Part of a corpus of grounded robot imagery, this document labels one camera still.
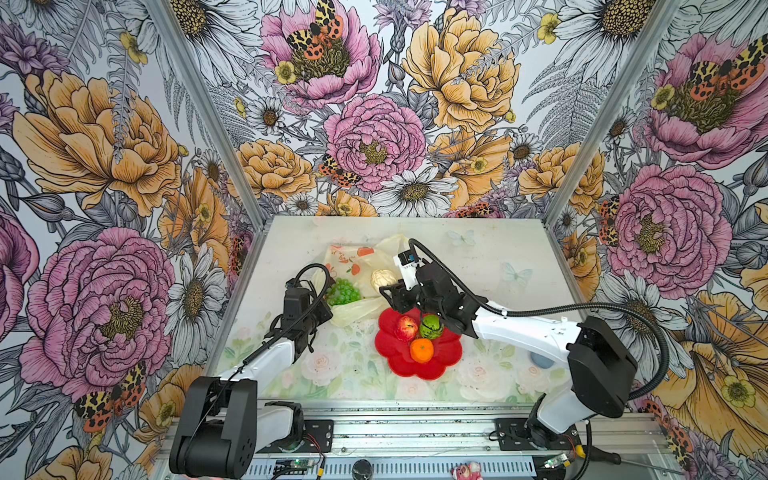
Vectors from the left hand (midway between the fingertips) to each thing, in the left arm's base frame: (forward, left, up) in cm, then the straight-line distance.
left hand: (327, 311), depth 91 cm
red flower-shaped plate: (-11, -21, -6) cm, 24 cm away
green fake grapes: (+7, -4, -1) cm, 8 cm away
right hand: (-2, -19, +12) cm, 22 cm away
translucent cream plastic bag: (+19, -9, 0) cm, 21 cm away
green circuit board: (-37, +4, -5) cm, 38 cm away
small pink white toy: (-40, -36, -2) cm, 54 cm away
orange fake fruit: (-12, -28, -1) cm, 30 cm away
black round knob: (-39, -13, +6) cm, 42 cm away
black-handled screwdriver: (-37, -66, -2) cm, 76 cm away
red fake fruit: (-6, -24, +1) cm, 24 cm away
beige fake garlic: (0, -17, +16) cm, 24 cm away
